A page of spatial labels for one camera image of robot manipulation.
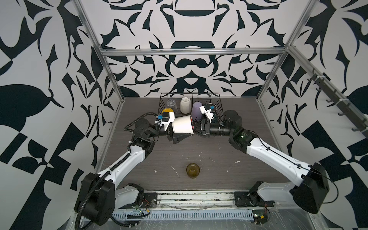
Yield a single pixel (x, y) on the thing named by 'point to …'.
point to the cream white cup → (185, 105)
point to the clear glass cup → (171, 103)
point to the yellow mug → (167, 109)
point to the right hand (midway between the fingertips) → (188, 128)
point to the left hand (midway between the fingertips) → (187, 121)
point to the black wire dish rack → (214, 99)
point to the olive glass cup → (193, 170)
